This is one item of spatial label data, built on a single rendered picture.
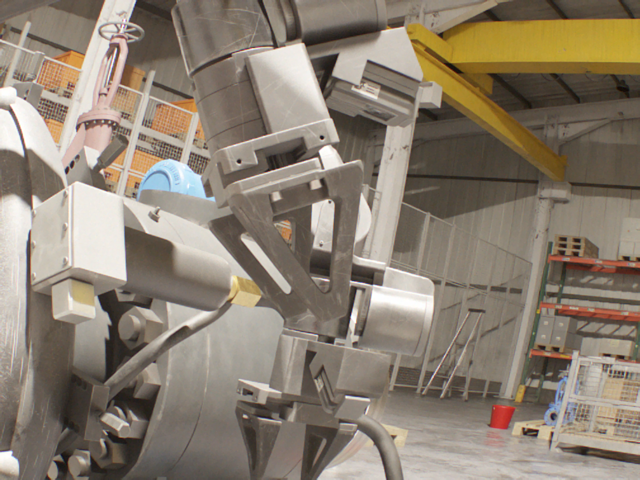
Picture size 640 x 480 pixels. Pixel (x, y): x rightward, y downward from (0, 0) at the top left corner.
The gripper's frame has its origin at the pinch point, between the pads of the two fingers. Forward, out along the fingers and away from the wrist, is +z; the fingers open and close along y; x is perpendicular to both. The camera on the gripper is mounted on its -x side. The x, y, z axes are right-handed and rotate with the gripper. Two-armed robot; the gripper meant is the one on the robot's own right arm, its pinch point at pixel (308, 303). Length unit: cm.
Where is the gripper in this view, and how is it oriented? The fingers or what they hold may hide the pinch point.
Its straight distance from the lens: 46.9
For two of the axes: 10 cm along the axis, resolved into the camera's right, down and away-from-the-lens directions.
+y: -2.0, 0.8, 9.8
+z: 3.0, 9.5, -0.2
